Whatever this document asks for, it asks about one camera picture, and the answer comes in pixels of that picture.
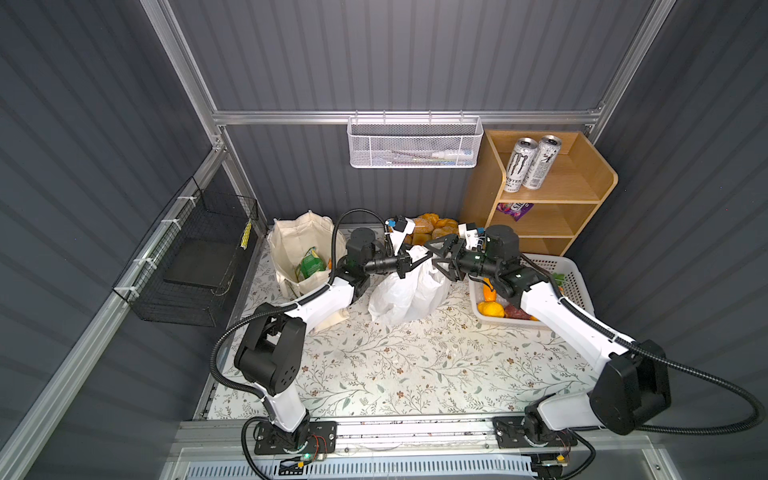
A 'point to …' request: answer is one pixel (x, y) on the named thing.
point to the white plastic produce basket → (565, 273)
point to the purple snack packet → (516, 209)
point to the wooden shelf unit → (548, 217)
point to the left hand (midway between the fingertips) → (433, 253)
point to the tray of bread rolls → (430, 226)
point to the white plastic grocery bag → (423, 290)
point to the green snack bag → (311, 263)
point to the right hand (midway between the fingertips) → (430, 255)
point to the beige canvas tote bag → (290, 239)
